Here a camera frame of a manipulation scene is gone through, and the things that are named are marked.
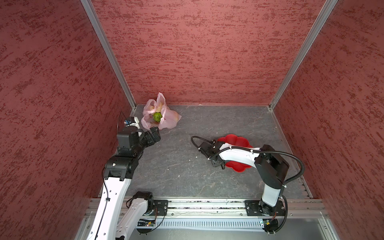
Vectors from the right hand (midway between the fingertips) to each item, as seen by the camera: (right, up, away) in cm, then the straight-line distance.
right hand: (221, 162), depth 88 cm
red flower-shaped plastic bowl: (+9, +12, +9) cm, 18 cm away
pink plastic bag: (-32, +27, +5) cm, 43 cm away
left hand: (-37, +19, -18) cm, 46 cm away
